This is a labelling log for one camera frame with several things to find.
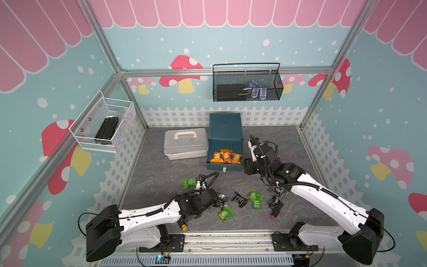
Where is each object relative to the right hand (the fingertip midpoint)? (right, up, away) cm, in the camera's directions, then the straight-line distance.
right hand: (245, 160), depth 77 cm
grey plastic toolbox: (-30, +8, +19) cm, 36 cm away
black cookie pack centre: (0, -22, +8) cm, 24 cm away
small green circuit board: (-38, -43, -4) cm, 58 cm away
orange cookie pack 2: (-3, +1, +8) cm, 9 cm away
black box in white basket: (-60, +13, -7) cm, 62 cm away
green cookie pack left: (-30, -14, +15) cm, 36 cm away
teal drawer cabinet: (-9, +14, +10) cm, 20 cm away
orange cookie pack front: (-7, +4, +10) cm, 13 cm away
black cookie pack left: (-10, -20, +10) cm, 25 cm away
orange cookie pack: (-13, 0, +8) cm, 15 cm away
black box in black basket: (-6, +35, +13) cm, 38 cm away
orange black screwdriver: (+18, -25, +7) cm, 31 cm away
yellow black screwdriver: (-29, -31, 0) cm, 42 cm away
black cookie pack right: (+16, -22, +8) cm, 28 cm away
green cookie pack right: (+8, -21, +10) cm, 24 cm away
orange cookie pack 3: (-8, +2, +8) cm, 12 cm away
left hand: (-20, -18, +5) cm, 27 cm away
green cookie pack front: (-8, -27, +5) cm, 28 cm away
